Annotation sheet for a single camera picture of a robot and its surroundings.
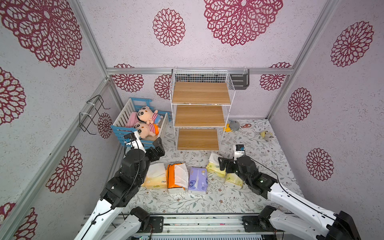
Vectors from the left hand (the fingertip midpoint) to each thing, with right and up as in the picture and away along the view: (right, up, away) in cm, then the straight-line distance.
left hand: (153, 142), depth 66 cm
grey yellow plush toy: (+48, +10, +44) cm, 65 cm away
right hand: (+37, -10, +15) cm, 41 cm away
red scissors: (+61, +10, +51) cm, 80 cm away
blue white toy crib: (-28, +15, +38) cm, 49 cm away
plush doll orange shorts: (-13, +6, +31) cm, 34 cm away
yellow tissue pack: (-3, -20, +18) cm, 27 cm away
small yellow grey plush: (+71, +2, +39) cm, 81 cm away
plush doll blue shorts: (-14, +17, +37) cm, 42 cm away
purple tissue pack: (+20, -22, +15) cm, 34 cm away
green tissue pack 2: (+41, -21, +19) cm, 50 cm away
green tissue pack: (+30, -15, +23) cm, 41 cm away
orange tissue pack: (+9, -20, +17) cm, 28 cm away
